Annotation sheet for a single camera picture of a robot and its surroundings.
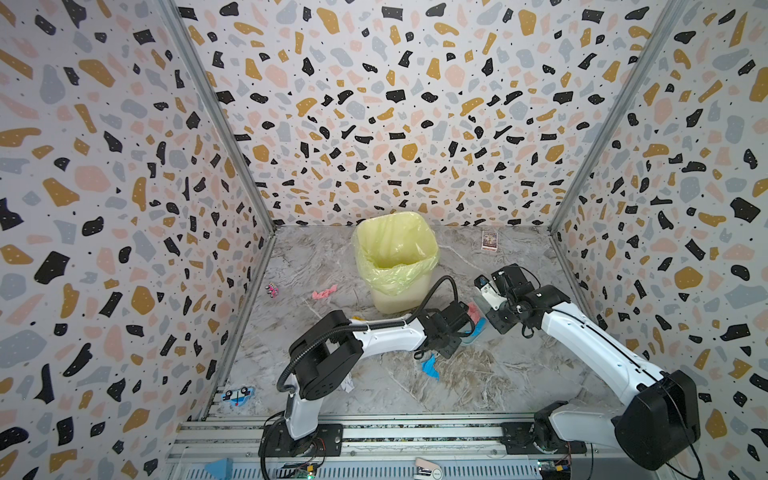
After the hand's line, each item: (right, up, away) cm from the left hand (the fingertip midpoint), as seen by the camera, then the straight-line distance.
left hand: (453, 337), depth 86 cm
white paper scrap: (-29, -12, -4) cm, 32 cm away
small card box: (+19, +30, +31) cm, 47 cm away
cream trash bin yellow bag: (-17, +24, +14) cm, 33 cm away
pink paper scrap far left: (-41, +11, +14) cm, 45 cm away
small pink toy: (-58, +12, +14) cm, 61 cm away
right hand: (+11, +9, -3) cm, 15 cm away
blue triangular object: (-56, -25, -18) cm, 64 cm away
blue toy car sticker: (-58, -14, -7) cm, 60 cm away
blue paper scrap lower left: (-7, -8, -1) cm, 11 cm away
